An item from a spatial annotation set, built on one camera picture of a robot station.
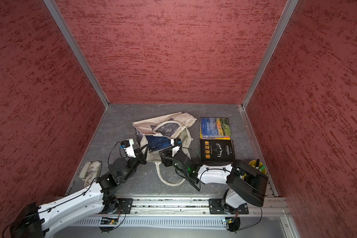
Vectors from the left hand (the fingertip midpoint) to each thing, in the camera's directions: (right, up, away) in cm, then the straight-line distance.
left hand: (149, 148), depth 77 cm
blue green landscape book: (+42, +9, +26) cm, 51 cm away
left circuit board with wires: (-20, -36, -4) cm, 42 cm away
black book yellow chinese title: (+41, -5, +13) cm, 44 cm away
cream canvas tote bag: (+13, +11, +10) cm, 20 cm away
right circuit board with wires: (+43, -36, -6) cm, 56 cm away
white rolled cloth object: (-36, -15, +6) cm, 39 cm away
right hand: (+6, -5, +4) cm, 9 cm away
